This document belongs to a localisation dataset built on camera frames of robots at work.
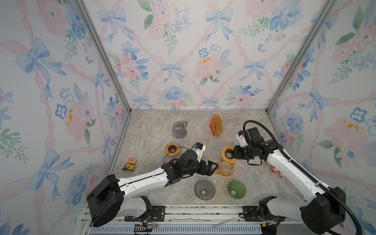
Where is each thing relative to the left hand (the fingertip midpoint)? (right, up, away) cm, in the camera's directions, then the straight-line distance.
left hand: (213, 164), depth 74 cm
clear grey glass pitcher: (-19, +16, +24) cm, 34 cm away
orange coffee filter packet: (+6, +19, +26) cm, 33 cm away
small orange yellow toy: (-48, -4, +14) cm, 50 cm away
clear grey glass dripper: (-4, -15, +6) cm, 17 cm away
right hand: (+12, +4, +7) cm, 15 cm away
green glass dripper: (+15, -17, +10) cm, 24 cm away
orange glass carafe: (+9, -7, +14) cm, 18 cm away
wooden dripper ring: (+11, +1, +4) cm, 12 cm away
